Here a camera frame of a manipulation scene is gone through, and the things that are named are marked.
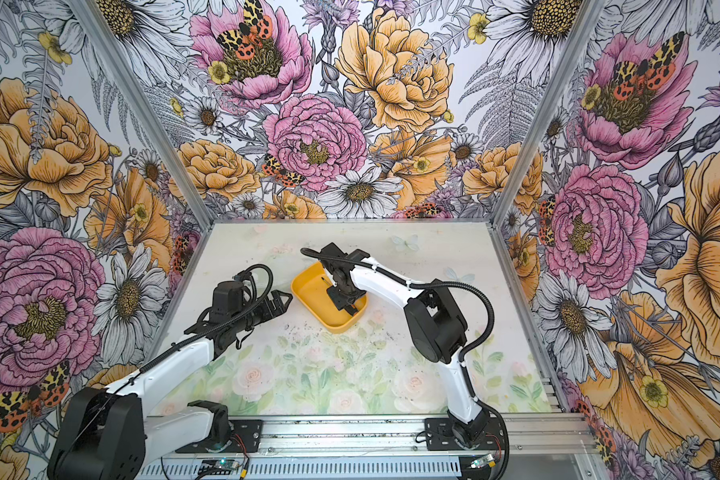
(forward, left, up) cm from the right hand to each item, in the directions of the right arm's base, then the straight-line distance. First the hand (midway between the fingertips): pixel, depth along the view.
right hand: (348, 305), depth 91 cm
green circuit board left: (-38, +30, -6) cm, 49 cm away
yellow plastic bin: (+9, +13, -5) cm, 17 cm away
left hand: (-2, +19, +2) cm, 19 cm away
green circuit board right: (-39, -32, -7) cm, 51 cm away
